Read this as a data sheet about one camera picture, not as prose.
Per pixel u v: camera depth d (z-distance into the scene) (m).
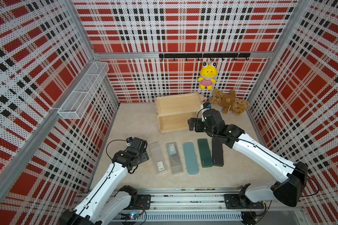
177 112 0.91
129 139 0.70
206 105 0.65
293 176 0.40
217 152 0.91
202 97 1.19
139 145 0.62
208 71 0.91
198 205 0.73
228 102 1.11
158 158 0.91
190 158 0.91
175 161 0.89
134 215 0.70
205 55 0.89
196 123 0.66
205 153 0.93
